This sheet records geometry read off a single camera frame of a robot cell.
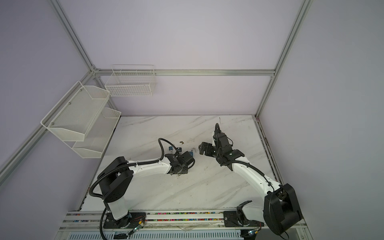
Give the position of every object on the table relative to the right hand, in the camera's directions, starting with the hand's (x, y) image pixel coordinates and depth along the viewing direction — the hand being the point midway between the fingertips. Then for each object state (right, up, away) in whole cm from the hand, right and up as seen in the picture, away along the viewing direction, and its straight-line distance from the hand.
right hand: (204, 147), depth 84 cm
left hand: (-14, -14, +5) cm, 20 cm away
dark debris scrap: (-15, +1, +21) cm, 26 cm away
